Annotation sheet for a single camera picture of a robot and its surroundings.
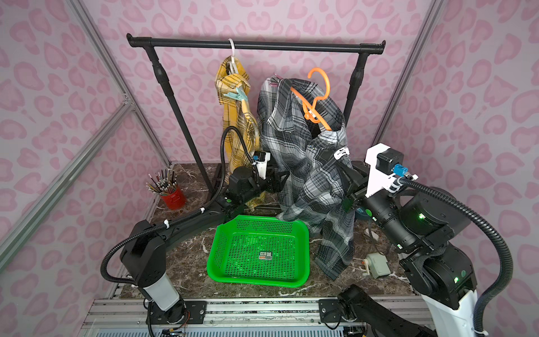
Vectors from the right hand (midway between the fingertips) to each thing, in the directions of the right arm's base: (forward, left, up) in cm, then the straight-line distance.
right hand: (335, 165), depth 45 cm
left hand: (+20, +11, -24) cm, 33 cm away
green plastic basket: (+2, +22, -53) cm, 57 cm away
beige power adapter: (-5, -24, -49) cm, 55 cm away
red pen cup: (+21, +61, -35) cm, 73 cm away
